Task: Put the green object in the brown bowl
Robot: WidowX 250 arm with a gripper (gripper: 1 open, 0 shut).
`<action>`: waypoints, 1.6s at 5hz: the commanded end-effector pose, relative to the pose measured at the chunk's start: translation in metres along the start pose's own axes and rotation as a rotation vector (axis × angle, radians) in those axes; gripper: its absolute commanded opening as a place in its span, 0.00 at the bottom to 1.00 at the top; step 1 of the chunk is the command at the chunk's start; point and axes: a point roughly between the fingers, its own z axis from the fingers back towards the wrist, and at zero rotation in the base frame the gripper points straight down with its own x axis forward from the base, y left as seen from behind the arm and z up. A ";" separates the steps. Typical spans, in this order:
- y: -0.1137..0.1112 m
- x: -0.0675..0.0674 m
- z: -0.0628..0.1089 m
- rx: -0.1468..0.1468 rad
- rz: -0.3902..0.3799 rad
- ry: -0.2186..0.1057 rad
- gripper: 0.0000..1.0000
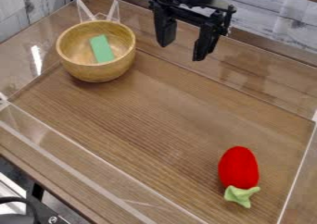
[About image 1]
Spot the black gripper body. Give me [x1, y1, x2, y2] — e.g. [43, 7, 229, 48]
[150, 0, 237, 35]

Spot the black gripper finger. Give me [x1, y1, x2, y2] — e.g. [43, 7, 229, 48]
[154, 6, 177, 47]
[193, 22, 220, 61]

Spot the red plush strawberry toy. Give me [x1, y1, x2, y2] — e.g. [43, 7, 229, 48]
[218, 146, 260, 208]

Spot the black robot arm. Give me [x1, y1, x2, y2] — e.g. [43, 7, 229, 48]
[149, 0, 237, 61]

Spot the light wooden bowl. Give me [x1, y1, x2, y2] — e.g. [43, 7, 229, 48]
[56, 20, 137, 82]

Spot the green rectangular block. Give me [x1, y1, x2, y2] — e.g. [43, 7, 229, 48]
[90, 34, 115, 63]

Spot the black table leg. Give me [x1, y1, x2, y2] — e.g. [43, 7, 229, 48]
[31, 183, 44, 201]

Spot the clear acrylic tray wall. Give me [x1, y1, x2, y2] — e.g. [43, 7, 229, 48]
[0, 3, 317, 224]

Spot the black cable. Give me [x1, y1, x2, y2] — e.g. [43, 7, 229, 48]
[0, 196, 42, 224]

